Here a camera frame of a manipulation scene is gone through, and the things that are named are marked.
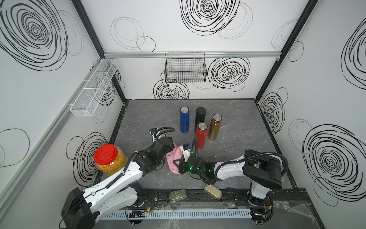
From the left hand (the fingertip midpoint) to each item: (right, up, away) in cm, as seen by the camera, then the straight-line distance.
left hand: (169, 140), depth 79 cm
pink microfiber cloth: (+5, -7, -1) cm, 9 cm away
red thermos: (+18, +4, -1) cm, 19 cm away
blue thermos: (+9, +13, +9) cm, 18 cm away
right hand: (+2, -13, -1) cm, 13 cm away
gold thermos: (+27, +7, +5) cm, 28 cm away
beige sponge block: (+24, -26, -6) cm, 36 cm away
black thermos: (+19, +15, +5) cm, 24 cm away
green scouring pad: (+6, -26, -7) cm, 28 cm away
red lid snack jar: (-27, -7, -11) cm, 30 cm away
